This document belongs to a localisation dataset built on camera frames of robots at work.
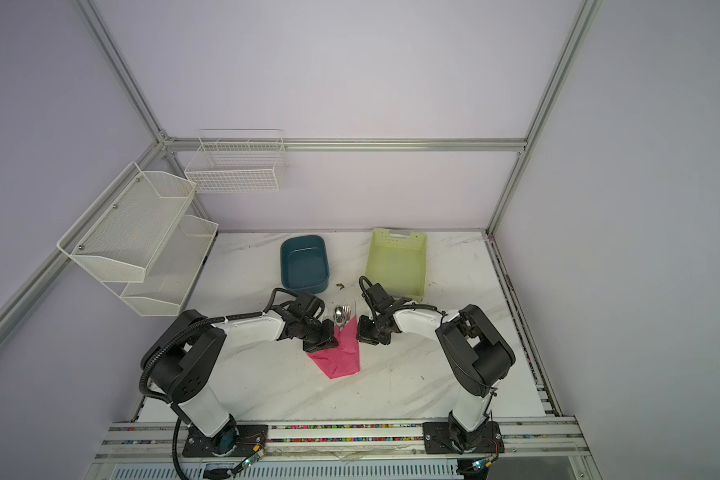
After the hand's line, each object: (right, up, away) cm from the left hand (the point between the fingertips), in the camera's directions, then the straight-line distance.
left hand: (337, 345), depth 89 cm
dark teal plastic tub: (-14, +24, +20) cm, 34 cm away
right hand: (+6, +2, +1) cm, 6 cm away
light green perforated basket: (+21, +24, +23) cm, 39 cm away
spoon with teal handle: (0, +7, +6) cm, 10 cm away
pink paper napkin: (+2, -4, -2) cm, 5 cm away
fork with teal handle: (+2, +9, +9) cm, 13 cm away
